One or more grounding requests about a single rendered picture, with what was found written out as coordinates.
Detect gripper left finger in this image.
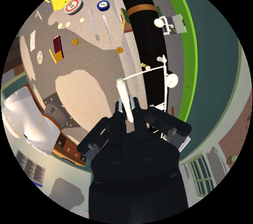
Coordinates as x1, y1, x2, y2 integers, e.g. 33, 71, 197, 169
76, 97, 128, 155

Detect green tan cradle block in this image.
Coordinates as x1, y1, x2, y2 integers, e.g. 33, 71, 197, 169
119, 7, 133, 34

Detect pale tweezers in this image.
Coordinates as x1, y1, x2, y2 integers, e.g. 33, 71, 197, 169
34, 10, 44, 23

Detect red white round tin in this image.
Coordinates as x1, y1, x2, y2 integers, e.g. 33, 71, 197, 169
63, 0, 84, 15

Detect yellow strip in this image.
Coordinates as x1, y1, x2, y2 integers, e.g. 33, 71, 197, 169
48, 49, 58, 64

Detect grey flat file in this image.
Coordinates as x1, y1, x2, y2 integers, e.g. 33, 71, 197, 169
86, 7, 101, 42

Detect white key rod post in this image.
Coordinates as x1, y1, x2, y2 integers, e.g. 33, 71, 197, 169
156, 54, 169, 114

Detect green framed window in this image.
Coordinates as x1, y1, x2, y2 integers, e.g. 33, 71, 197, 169
187, 154, 216, 197

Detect black clarinet joint body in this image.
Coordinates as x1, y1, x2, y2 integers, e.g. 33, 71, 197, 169
115, 0, 175, 115

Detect brown shelf unit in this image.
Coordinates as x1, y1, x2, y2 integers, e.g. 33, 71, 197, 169
1, 36, 30, 90

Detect grey door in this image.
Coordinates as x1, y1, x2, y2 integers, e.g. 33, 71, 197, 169
206, 146, 228, 178

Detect white round dial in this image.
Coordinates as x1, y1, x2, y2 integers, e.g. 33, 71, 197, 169
36, 50, 44, 66

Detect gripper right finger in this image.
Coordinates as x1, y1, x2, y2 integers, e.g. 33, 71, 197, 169
129, 94, 193, 147

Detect maroon orange box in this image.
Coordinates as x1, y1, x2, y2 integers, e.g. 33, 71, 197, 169
52, 35, 64, 62

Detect bright green bench mat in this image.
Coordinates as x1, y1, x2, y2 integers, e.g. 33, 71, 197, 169
154, 0, 199, 123

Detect white paper card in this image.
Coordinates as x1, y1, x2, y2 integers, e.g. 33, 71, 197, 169
29, 29, 37, 52

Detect white ball knob frame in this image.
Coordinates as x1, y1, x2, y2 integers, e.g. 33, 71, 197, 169
154, 15, 175, 35

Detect brown drawer unit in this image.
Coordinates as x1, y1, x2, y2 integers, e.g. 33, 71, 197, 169
52, 131, 88, 167

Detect blue round tin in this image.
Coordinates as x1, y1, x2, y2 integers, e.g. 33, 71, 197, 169
96, 0, 111, 12

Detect grey wall poster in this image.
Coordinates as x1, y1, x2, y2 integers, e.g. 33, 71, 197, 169
15, 148, 46, 187

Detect silver thin tool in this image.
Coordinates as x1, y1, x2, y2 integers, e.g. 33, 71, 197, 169
102, 15, 115, 45

